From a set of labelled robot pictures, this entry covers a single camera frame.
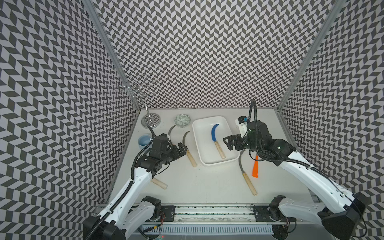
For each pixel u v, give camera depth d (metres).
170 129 1.05
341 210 0.38
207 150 0.96
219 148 0.96
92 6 0.71
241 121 0.63
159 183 0.83
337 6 0.66
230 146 0.64
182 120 1.12
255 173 0.85
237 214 0.75
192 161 0.91
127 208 0.44
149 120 1.11
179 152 0.70
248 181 0.83
